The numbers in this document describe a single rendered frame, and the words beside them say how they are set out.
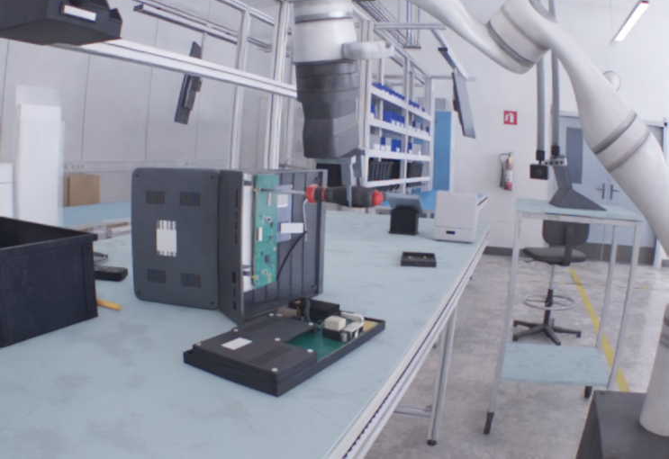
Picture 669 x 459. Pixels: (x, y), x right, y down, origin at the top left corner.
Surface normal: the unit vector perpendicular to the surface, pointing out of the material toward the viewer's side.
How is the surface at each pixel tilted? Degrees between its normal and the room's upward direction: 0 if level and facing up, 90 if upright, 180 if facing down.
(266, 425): 0
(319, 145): 106
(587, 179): 90
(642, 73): 90
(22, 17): 90
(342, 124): 87
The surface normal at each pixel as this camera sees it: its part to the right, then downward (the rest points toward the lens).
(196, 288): -0.06, 0.10
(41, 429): 0.04, -0.99
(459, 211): -0.29, 0.08
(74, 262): 0.94, 0.07
